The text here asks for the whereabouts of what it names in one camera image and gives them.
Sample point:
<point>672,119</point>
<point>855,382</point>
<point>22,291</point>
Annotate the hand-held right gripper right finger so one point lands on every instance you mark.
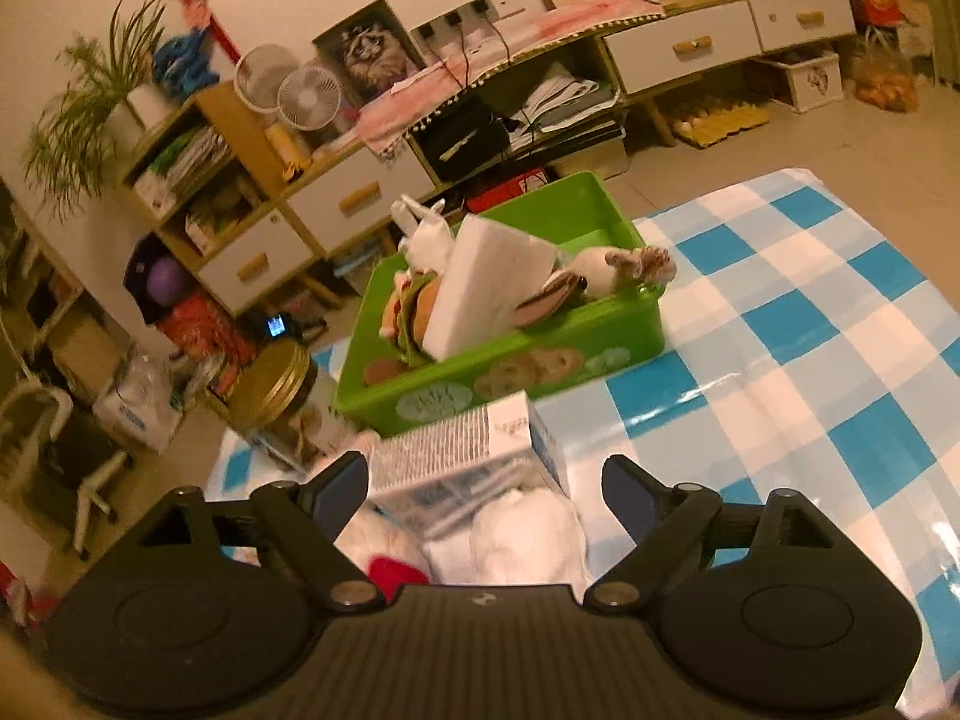
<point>630,499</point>

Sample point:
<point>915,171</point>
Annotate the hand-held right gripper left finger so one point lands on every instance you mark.
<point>341,499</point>

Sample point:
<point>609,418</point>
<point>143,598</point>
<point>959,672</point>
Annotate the pink pig plush red scarf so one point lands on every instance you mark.
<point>525,532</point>

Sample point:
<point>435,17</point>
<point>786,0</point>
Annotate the green plastic bin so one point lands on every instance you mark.
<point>622,322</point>

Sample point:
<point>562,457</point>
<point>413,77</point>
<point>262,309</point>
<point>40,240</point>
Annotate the hamburger plush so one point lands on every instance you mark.
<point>412,315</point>

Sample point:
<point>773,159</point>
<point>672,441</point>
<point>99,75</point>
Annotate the white dog plush brown ears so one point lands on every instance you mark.
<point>600,270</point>

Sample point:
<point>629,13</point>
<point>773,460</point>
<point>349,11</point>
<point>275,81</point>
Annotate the white sponge block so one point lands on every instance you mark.
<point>487,277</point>

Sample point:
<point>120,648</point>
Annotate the white drink carton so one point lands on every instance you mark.
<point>450,457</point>

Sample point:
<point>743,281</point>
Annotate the clear jar with gold lid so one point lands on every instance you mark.
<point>277,382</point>

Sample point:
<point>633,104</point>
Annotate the orange patterned bag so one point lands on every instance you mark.
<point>206,337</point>

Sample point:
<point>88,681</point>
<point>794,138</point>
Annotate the clear plastic bag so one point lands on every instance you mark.
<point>139,401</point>

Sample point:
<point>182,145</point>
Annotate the blue white checkered tablecloth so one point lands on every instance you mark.
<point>787,330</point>

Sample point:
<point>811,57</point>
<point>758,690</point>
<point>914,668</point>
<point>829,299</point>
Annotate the purple ball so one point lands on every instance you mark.
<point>165,277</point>

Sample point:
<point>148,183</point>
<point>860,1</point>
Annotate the black hat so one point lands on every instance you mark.
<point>139,270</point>

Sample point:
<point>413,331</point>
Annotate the white chair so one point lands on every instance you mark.
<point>45,420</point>

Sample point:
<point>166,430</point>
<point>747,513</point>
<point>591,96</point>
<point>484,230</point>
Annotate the red box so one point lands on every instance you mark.
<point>510,191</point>

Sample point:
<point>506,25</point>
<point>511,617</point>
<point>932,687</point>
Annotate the wooden cabinet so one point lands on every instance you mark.
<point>337,151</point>

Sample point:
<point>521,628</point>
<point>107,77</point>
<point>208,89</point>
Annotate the yellow toy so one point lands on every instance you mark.
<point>289,150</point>

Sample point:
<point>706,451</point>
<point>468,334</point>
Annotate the pile of papers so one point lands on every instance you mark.
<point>184,165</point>

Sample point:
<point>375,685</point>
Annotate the black box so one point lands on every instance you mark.
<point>465,142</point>

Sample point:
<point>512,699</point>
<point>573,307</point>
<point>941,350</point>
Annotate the egg cartons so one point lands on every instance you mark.
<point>720,126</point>

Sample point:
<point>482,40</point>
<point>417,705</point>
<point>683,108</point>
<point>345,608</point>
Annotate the white desk fan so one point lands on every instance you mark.
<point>309,101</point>
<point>259,75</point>

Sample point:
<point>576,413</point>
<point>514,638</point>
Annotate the stack of documents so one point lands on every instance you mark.
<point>570,101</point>

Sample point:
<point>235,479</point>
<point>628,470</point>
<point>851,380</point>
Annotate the white plant pot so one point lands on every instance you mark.
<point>150,105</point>

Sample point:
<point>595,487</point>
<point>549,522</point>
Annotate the framed cat picture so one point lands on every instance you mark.
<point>371,52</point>

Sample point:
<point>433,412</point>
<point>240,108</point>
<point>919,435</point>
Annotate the white printed crate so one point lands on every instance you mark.
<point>806,82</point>

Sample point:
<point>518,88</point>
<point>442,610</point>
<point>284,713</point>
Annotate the green potted plant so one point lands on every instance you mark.
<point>82,112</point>

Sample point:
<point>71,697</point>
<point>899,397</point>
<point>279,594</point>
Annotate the pink cloth runner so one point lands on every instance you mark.
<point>525,37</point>

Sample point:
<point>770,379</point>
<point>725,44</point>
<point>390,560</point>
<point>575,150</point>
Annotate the blue plush toy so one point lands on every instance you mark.
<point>187,49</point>

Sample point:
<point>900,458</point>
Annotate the bag of oranges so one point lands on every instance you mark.
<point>889,79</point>

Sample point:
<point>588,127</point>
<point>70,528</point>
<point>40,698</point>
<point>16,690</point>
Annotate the small camera with lit screen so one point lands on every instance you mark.
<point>276,326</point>

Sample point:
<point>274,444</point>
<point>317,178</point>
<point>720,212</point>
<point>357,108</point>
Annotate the white wall outlet panel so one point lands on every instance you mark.
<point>480,11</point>

